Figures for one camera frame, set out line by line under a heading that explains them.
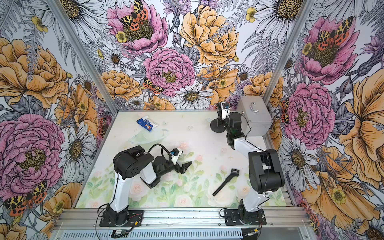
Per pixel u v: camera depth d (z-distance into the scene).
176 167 0.85
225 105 0.77
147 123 1.10
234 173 0.88
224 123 0.81
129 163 0.55
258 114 0.99
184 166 0.85
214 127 1.02
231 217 0.74
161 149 0.85
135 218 0.73
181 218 0.76
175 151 0.81
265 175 0.48
